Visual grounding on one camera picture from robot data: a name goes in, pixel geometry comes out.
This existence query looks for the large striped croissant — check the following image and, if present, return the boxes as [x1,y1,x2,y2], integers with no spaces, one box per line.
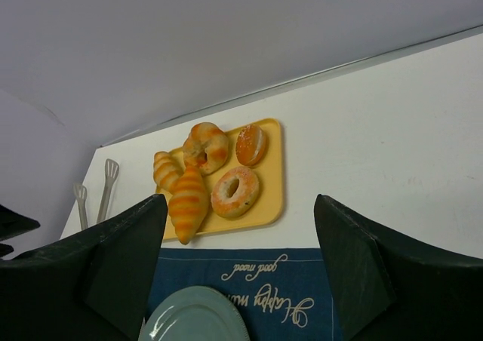
[168,165,209,245]

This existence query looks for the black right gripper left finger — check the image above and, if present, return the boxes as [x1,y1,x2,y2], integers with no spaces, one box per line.
[1,194,168,340]

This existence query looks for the sugared ring donut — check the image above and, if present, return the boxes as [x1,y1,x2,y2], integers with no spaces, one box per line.
[211,166,260,219]

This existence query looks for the yellow plastic tray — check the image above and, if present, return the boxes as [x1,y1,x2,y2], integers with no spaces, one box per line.
[164,118,285,241]

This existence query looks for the metal serving tongs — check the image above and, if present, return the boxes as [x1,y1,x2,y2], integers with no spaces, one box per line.
[73,158,119,231]

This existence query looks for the twisted bagel bread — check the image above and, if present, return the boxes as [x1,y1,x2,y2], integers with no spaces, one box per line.
[182,122,229,176]

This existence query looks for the blue-green ceramic plate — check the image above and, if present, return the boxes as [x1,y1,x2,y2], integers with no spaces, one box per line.
[139,286,250,341]

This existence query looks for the orange cream sandwich bun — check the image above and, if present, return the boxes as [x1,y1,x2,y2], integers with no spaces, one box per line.
[235,124,268,166]

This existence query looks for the small striped croissant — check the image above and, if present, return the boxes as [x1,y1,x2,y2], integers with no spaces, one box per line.
[153,151,183,193]

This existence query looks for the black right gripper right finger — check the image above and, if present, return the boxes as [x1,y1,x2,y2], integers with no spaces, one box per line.
[314,195,482,340]

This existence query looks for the dark blue cloth placemat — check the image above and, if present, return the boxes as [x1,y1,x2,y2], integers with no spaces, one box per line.
[146,248,343,340]

